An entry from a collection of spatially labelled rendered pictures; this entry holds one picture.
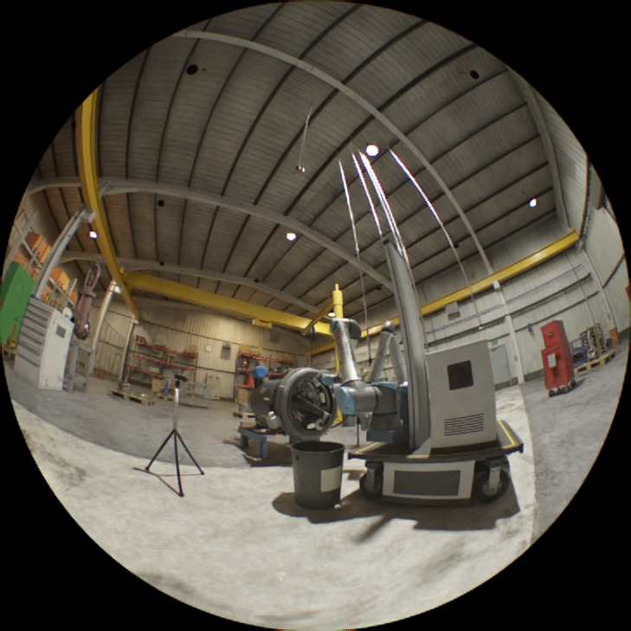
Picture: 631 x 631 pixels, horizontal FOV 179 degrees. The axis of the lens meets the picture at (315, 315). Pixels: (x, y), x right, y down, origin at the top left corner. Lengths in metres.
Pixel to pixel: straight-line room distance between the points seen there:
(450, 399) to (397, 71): 8.30
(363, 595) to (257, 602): 0.28
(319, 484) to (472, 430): 0.78
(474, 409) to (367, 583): 0.83
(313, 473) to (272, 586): 0.64
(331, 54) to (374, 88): 1.80
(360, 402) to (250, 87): 7.82
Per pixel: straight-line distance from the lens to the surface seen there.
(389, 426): 1.13
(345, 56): 7.79
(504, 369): 11.76
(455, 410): 1.07
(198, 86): 8.06
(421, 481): 1.11
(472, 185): 10.48
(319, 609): 0.75
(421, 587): 0.82
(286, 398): 1.83
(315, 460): 1.09
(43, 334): 3.81
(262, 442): 2.15
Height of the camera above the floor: 0.65
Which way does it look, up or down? 24 degrees up
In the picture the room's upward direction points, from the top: straight up
